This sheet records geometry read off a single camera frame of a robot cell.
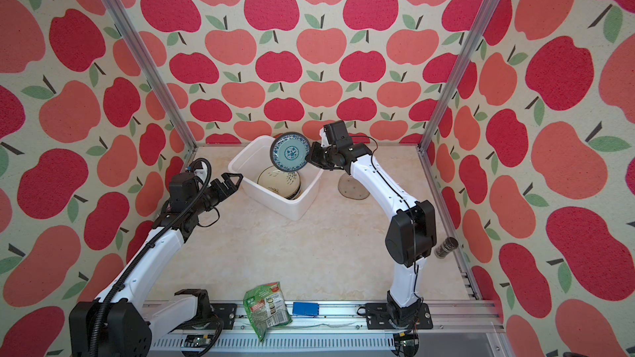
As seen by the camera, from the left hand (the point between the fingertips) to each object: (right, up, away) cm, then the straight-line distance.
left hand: (237, 184), depth 80 cm
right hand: (+22, +8, +4) cm, 24 cm away
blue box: (+23, -38, -6) cm, 45 cm away
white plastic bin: (-2, +7, +19) cm, 20 cm away
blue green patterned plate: (+16, +11, +6) cm, 21 cm away
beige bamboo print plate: (+13, -1, +23) cm, 26 cm away
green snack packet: (+11, -38, -5) cm, 40 cm away
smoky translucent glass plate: (+41, -4, +26) cm, 49 cm away
